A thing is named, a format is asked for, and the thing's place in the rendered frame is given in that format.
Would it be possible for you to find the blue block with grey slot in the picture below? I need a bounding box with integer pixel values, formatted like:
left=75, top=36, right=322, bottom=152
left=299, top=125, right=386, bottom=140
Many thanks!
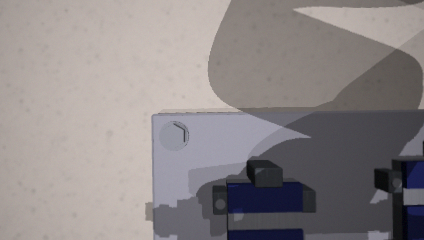
left=392, top=158, right=424, bottom=240

